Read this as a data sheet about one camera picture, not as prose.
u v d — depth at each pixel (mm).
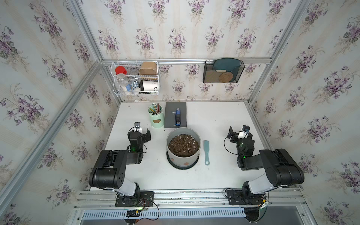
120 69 916
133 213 711
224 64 933
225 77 974
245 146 685
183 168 812
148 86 919
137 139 704
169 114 1047
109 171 446
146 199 731
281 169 449
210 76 978
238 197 733
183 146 835
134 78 931
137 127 783
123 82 904
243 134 767
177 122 994
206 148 933
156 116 949
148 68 877
